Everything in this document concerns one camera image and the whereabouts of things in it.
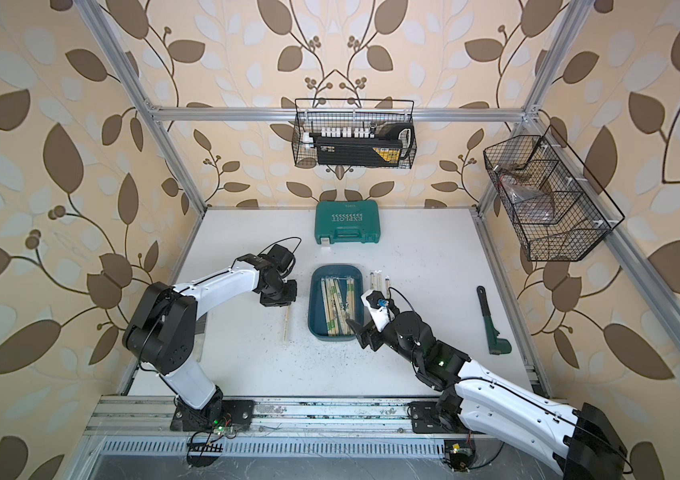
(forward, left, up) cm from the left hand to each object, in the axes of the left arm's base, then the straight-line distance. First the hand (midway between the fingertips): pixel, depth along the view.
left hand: (293, 300), depth 91 cm
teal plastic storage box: (-6, -7, -4) cm, 10 cm away
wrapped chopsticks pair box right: (+4, -16, -4) cm, 17 cm away
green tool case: (+33, -16, +1) cm, 36 cm away
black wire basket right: (+9, -69, +31) cm, 76 cm away
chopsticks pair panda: (+9, -25, -4) cm, 27 cm away
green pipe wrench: (-13, -59, -2) cm, 61 cm away
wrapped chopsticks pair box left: (0, -12, -4) cm, 13 cm away
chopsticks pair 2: (-8, +1, -1) cm, 8 cm away
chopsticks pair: (+8, -30, -4) cm, 31 cm away
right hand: (-9, -20, +11) cm, 25 cm away
